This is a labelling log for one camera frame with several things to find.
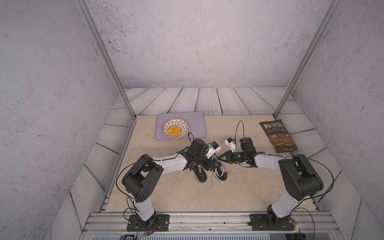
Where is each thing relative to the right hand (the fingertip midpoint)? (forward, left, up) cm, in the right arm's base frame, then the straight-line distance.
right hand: (219, 158), depth 88 cm
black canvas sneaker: (-7, +12, -4) cm, 14 cm away
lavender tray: (+37, +14, -7) cm, 40 cm away
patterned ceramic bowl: (+34, +28, -4) cm, 44 cm away
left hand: (-5, 0, +2) cm, 5 cm away
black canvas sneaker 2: (-8, 0, -2) cm, 9 cm away
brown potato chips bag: (+22, -44, -7) cm, 50 cm away
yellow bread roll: (+24, +30, -3) cm, 38 cm away
